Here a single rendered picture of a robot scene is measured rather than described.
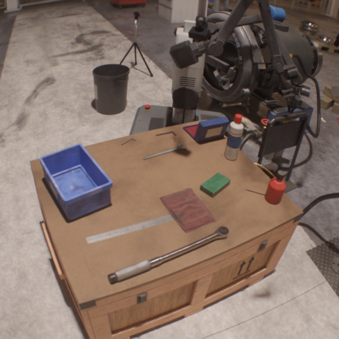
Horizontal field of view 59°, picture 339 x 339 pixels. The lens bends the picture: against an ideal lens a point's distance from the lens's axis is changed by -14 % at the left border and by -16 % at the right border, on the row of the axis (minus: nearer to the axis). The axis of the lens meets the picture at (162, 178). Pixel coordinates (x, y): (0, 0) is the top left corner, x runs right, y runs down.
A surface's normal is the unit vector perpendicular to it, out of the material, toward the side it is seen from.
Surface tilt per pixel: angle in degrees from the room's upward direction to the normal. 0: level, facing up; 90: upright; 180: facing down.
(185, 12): 90
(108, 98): 93
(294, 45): 48
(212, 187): 0
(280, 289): 0
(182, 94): 90
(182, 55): 90
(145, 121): 0
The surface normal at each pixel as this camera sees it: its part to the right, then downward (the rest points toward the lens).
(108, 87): 0.02, 0.68
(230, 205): 0.07, -0.77
